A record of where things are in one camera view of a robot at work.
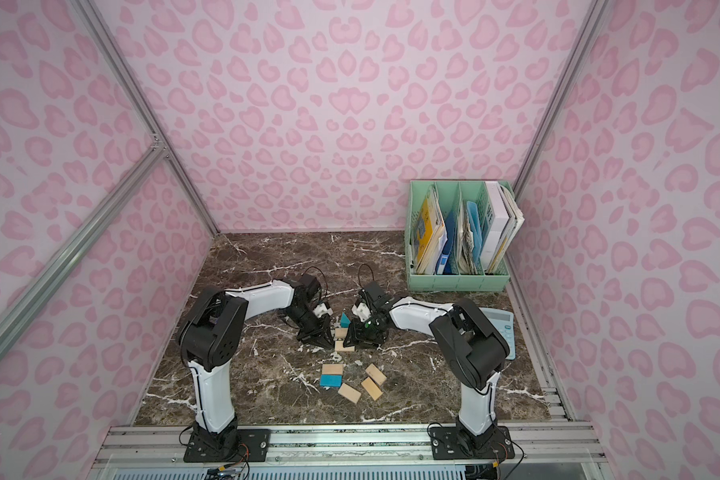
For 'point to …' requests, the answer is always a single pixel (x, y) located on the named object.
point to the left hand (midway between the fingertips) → (335, 342)
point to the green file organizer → (458, 235)
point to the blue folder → (476, 226)
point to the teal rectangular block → (331, 380)
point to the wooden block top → (341, 332)
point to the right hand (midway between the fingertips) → (347, 345)
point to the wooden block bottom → (350, 393)
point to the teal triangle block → (344, 321)
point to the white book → (502, 229)
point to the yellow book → (429, 228)
